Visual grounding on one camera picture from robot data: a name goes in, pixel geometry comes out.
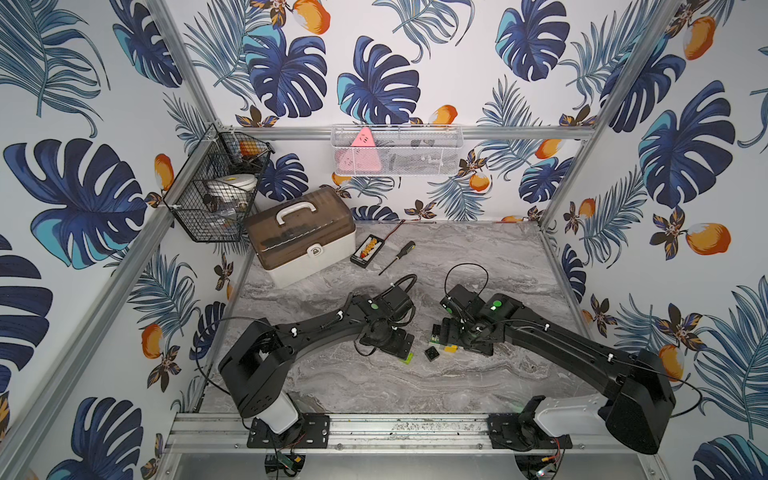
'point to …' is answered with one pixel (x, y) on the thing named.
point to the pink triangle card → (362, 157)
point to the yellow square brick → (451, 349)
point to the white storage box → (303, 236)
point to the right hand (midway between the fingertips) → (454, 340)
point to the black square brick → (432, 353)
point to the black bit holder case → (367, 251)
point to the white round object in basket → (235, 186)
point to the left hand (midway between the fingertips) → (396, 344)
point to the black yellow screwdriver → (409, 247)
